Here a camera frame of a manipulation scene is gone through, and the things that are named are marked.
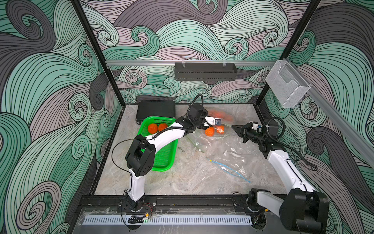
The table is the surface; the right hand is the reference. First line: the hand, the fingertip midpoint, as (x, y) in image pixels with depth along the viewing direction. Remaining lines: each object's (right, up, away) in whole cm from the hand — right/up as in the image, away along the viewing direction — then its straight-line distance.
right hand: (231, 125), depth 77 cm
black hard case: (-56, +11, +33) cm, 66 cm away
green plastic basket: (-37, -20, +11) cm, 44 cm away
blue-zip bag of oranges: (+4, -22, +6) cm, 23 cm away
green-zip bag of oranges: (-7, -12, +20) cm, 24 cm away
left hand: (-12, +8, +8) cm, 16 cm away
